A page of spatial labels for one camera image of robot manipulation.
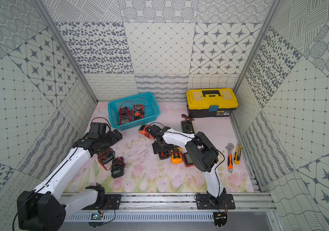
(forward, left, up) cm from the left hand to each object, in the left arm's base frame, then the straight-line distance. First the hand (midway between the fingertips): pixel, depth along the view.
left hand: (115, 135), depth 83 cm
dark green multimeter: (+18, -44, -13) cm, 50 cm away
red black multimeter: (+23, +2, -8) cm, 24 cm away
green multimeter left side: (-8, +7, -11) cm, 15 cm away
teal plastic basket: (+32, -17, -14) cm, 39 cm away
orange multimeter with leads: (+12, -14, -10) cm, 21 cm away
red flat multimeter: (-9, -44, -13) cm, 46 cm away
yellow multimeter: (-5, -36, -12) cm, 39 cm away
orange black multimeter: (+27, -7, -9) cm, 29 cm away
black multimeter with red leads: (-6, -29, -12) cm, 32 cm away
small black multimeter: (-15, -2, -11) cm, 19 cm away
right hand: (-2, -28, -15) cm, 32 cm away
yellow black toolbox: (+28, -62, +1) cm, 68 cm away
